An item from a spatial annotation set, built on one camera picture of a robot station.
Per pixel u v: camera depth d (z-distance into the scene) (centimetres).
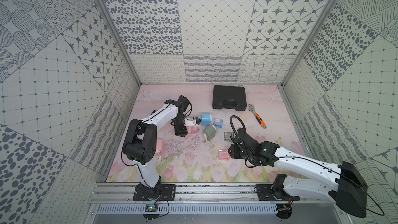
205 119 93
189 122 82
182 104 78
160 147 82
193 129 95
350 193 38
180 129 80
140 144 48
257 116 101
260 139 93
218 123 98
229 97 110
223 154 87
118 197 73
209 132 87
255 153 59
